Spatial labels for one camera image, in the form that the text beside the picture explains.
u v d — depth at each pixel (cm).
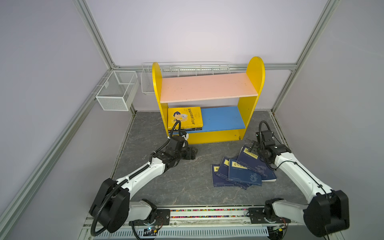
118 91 101
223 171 87
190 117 91
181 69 94
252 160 89
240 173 86
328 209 44
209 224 73
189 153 74
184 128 89
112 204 41
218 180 85
